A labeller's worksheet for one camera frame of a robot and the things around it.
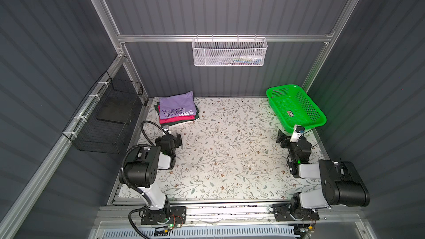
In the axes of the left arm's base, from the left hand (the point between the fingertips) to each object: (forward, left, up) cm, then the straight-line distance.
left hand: (167, 135), depth 96 cm
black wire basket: (-6, +24, +23) cm, 34 cm away
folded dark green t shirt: (+20, +9, 0) cm, 22 cm away
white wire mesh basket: (+50, -40, +24) cm, 68 cm away
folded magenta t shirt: (+10, 0, +2) cm, 10 cm away
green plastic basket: (+21, -85, -3) cm, 88 cm away
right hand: (-7, -69, +7) cm, 70 cm away
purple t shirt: (+22, -7, +3) cm, 23 cm away
